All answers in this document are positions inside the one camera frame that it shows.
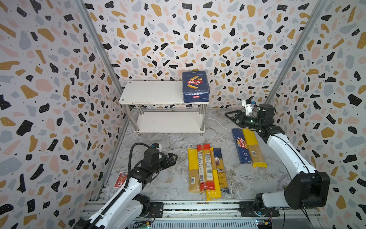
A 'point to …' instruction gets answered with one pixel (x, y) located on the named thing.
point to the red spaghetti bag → (205, 168)
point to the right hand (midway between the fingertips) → (226, 114)
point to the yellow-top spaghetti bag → (193, 181)
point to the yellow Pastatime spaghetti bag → (211, 194)
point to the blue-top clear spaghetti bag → (221, 171)
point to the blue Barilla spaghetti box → (241, 145)
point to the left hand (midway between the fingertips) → (172, 156)
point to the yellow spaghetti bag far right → (256, 155)
